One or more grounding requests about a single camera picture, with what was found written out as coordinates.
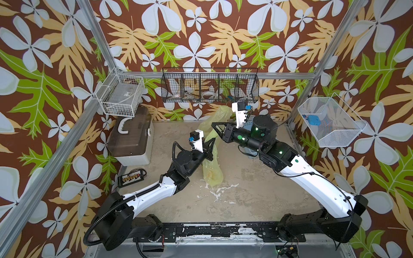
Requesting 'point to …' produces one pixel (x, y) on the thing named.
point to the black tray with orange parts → (134, 176)
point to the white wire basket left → (121, 94)
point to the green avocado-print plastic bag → (212, 172)
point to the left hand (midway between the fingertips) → (214, 136)
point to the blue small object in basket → (314, 120)
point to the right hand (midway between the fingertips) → (212, 124)
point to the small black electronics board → (286, 249)
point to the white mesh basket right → (333, 123)
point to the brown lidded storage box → (130, 140)
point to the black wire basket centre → (209, 85)
